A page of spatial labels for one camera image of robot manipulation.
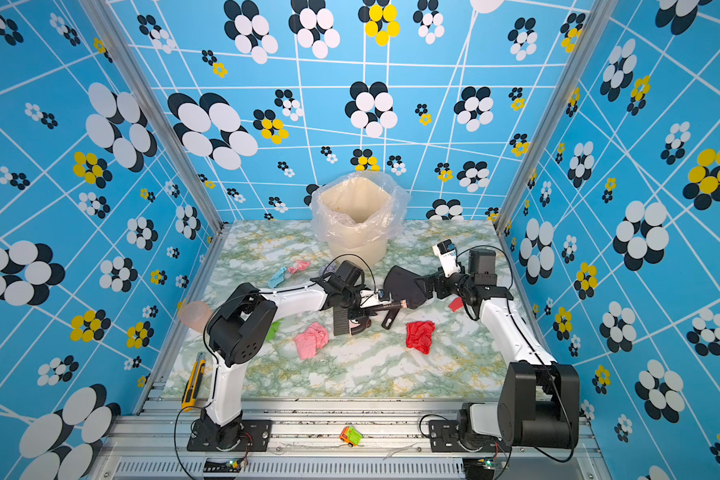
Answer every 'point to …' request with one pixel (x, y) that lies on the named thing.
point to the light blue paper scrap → (277, 278)
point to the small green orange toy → (351, 436)
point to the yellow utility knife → (192, 387)
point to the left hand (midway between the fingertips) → (376, 302)
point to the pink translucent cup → (196, 315)
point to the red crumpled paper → (419, 335)
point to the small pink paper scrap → (299, 266)
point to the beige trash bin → (353, 212)
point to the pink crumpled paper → (315, 337)
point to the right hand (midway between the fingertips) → (433, 274)
